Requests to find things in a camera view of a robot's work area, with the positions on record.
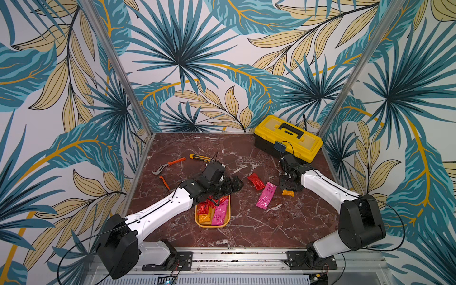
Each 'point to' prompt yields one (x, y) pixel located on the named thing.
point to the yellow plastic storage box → (227, 218)
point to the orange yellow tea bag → (284, 192)
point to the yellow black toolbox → (299, 142)
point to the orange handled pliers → (168, 164)
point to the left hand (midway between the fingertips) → (236, 189)
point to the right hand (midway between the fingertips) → (288, 184)
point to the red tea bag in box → (202, 207)
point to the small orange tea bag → (203, 218)
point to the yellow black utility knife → (193, 156)
